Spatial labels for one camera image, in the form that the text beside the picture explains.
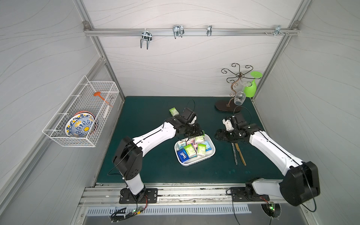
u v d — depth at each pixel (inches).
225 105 45.0
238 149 35.7
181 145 33.8
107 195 29.5
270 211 28.3
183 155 32.3
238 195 28.9
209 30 30.9
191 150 33.1
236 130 27.1
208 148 34.8
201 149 33.6
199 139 30.8
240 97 36.5
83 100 28.3
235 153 34.8
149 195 29.1
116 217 27.1
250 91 36.8
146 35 30.8
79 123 24.6
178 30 30.1
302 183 16.6
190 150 33.1
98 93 31.0
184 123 25.4
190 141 34.1
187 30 31.0
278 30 30.1
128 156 17.5
